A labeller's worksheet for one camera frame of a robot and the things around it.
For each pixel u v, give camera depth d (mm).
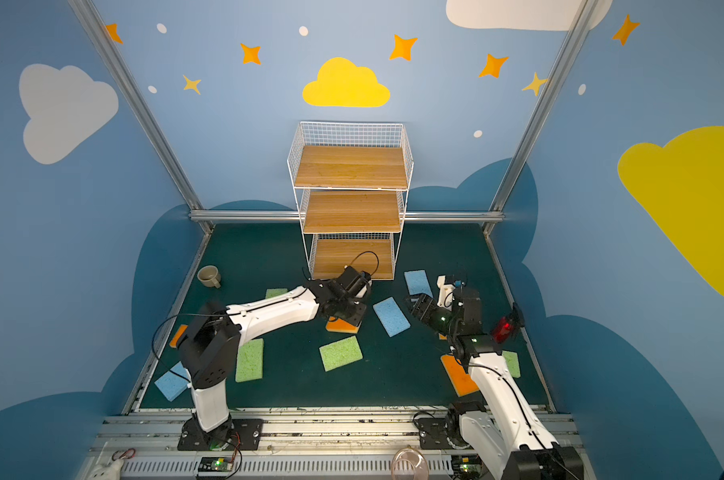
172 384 803
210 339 523
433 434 748
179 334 907
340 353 865
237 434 733
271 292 1006
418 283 1044
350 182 760
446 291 751
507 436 441
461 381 823
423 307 725
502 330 861
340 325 802
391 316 959
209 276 1034
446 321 690
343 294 686
